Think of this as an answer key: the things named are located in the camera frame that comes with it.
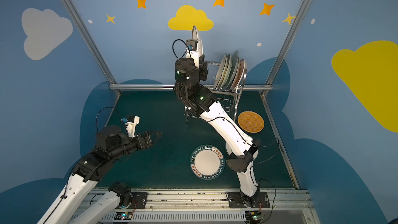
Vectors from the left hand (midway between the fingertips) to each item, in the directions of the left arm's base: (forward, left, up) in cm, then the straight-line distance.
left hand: (158, 135), depth 67 cm
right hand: (+21, -20, +26) cm, 38 cm away
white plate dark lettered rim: (-2, -23, -27) cm, 36 cm away
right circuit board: (-26, -44, -28) cm, 58 cm away
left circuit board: (-27, +17, -28) cm, 42 cm away
